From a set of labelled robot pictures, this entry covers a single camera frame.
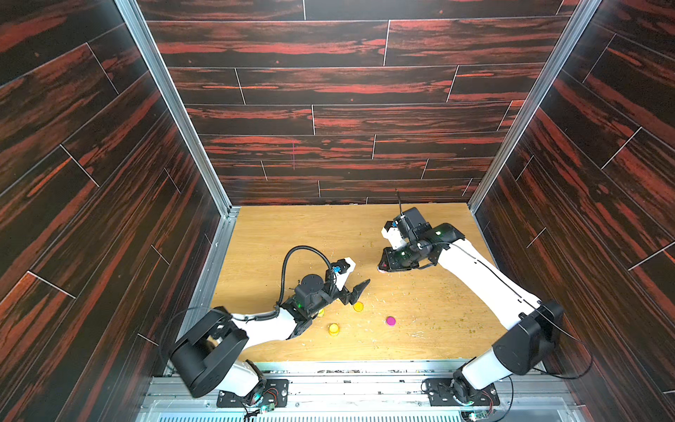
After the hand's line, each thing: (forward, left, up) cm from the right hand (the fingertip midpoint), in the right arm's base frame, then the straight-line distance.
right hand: (388, 263), depth 81 cm
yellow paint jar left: (-11, +21, -16) cm, 28 cm away
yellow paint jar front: (-16, +16, -17) cm, 28 cm away
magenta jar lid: (-12, -2, -18) cm, 21 cm away
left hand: (-4, +8, 0) cm, 9 cm away
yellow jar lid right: (-7, +8, -18) cm, 21 cm away
